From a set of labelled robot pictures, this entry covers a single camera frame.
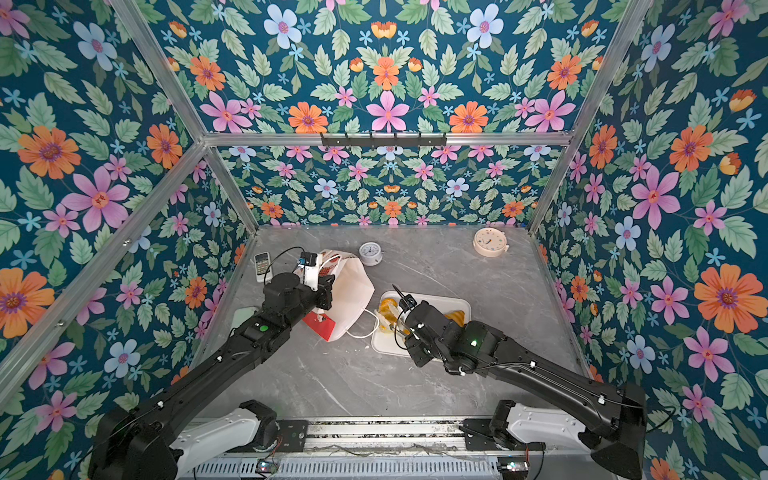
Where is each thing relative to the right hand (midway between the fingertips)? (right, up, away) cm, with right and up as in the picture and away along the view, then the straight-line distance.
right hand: (410, 337), depth 72 cm
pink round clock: (+31, +25, +39) cm, 56 cm away
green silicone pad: (-54, +1, +22) cm, 58 cm away
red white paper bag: (-18, +9, +19) cm, 28 cm away
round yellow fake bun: (-8, +4, +19) cm, 21 cm away
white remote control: (-53, +16, +34) cm, 65 cm away
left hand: (-19, +16, +5) cm, 26 cm away
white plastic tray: (-5, +5, +13) cm, 15 cm away
